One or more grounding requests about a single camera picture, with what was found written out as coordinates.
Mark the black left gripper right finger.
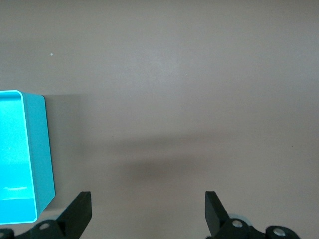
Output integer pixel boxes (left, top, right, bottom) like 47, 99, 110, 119
205, 191, 299, 239

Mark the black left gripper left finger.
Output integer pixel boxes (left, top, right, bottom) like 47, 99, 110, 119
0, 191, 93, 239

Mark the turquoise plastic bin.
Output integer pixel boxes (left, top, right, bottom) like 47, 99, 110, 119
0, 90, 56, 223

